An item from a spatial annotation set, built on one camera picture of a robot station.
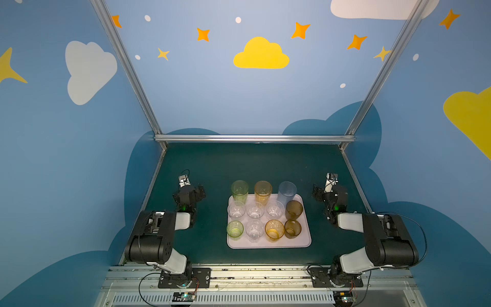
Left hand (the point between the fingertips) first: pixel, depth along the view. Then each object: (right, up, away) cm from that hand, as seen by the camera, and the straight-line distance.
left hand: (194, 184), depth 94 cm
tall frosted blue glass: (+46, -2, -5) cm, 46 cm away
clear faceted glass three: (+40, -12, -4) cm, 42 cm away
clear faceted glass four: (+21, -11, -6) cm, 25 cm away
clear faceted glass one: (+30, -20, -7) cm, 37 cm away
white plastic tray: (+52, -24, -10) cm, 58 cm away
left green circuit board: (+3, -39, -24) cm, 46 cm away
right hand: (+67, +1, 0) cm, 67 cm away
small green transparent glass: (+21, -20, -9) cm, 30 cm away
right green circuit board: (+63, -41, -23) cm, 79 cm away
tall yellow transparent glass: (+34, -2, -7) cm, 35 cm away
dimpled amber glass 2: (+49, -10, -7) cm, 50 cm away
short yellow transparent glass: (+39, -20, -8) cm, 45 cm away
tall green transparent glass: (+23, -2, -3) cm, 23 cm away
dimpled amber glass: (+47, -20, -8) cm, 52 cm away
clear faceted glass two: (+30, -11, -6) cm, 33 cm away
